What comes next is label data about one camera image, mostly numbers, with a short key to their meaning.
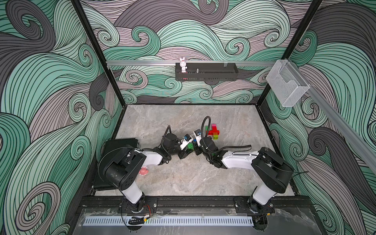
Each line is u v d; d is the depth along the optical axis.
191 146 0.85
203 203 0.75
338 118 0.60
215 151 0.69
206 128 1.07
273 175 0.45
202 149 0.71
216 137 0.98
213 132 1.00
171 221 0.70
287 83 0.79
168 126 0.79
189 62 0.95
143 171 0.83
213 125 1.07
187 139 0.78
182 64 0.89
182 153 0.80
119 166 0.47
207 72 0.96
